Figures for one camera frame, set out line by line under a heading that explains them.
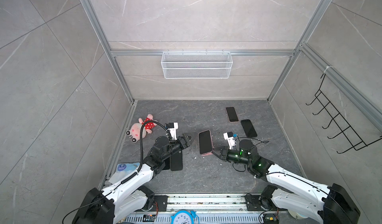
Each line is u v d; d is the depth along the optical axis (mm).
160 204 733
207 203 746
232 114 1116
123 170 794
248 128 1038
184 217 684
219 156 696
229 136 717
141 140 612
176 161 881
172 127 702
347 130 605
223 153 665
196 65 1002
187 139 666
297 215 672
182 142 660
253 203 733
